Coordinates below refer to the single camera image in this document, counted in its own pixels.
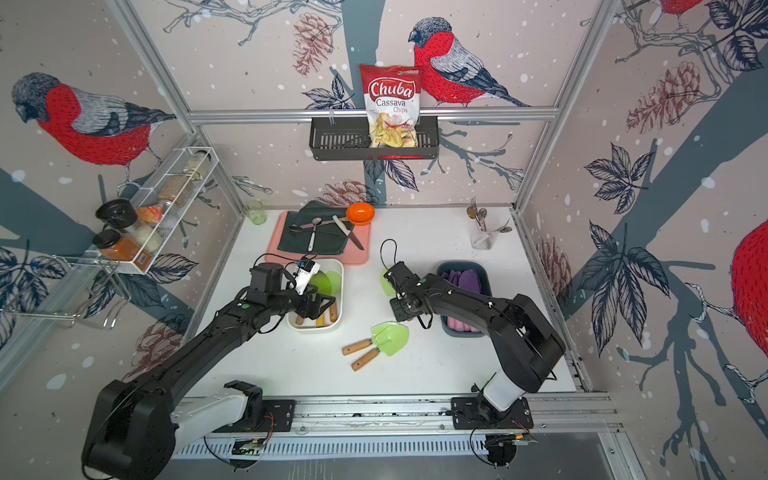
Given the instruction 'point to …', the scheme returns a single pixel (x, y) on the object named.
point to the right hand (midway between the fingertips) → (402, 307)
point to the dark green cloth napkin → (329, 237)
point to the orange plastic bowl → (360, 213)
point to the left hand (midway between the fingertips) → (328, 287)
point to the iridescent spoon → (295, 228)
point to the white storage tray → (301, 323)
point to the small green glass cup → (256, 212)
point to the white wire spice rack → (166, 192)
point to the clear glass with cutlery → (481, 238)
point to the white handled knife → (348, 232)
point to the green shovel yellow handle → (324, 287)
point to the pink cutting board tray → (351, 254)
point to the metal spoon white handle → (315, 221)
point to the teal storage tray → (484, 274)
